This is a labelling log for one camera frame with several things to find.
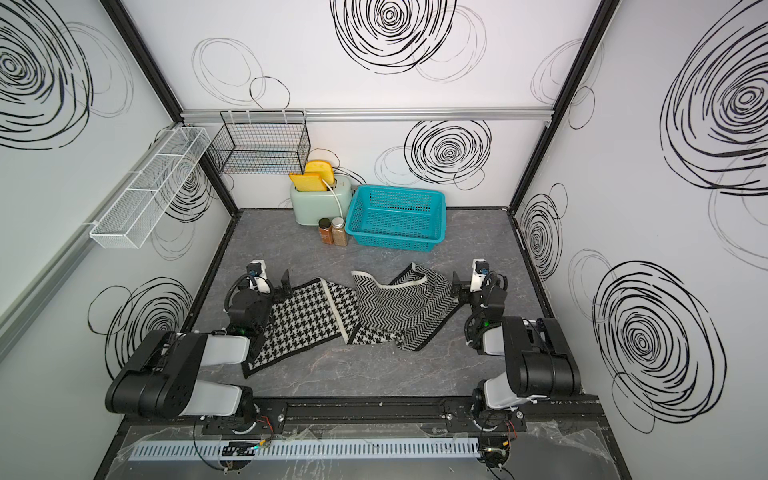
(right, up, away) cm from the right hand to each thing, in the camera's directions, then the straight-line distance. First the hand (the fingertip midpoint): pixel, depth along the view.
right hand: (473, 272), depth 90 cm
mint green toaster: (-54, +22, +17) cm, 61 cm away
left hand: (-62, 0, -1) cm, 62 cm away
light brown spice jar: (-43, +12, +13) cm, 47 cm away
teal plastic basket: (-22, +18, +27) cm, 39 cm away
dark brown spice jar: (-48, +13, +15) cm, 52 cm away
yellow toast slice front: (-53, +30, +12) cm, 62 cm away
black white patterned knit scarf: (-21, -11, -1) cm, 24 cm away
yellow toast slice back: (-49, +36, +15) cm, 63 cm away
